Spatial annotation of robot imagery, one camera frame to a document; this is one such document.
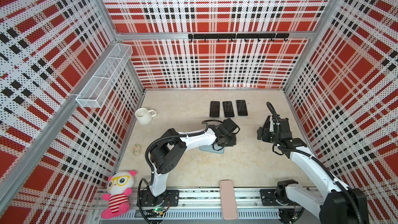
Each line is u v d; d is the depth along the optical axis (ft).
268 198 2.39
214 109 3.49
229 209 2.30
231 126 2.30
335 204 1.27
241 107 3.68
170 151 1.58
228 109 3.75
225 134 2.29
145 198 2.40
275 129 2.14
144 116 3.22
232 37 2.95
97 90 3.00
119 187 2.36
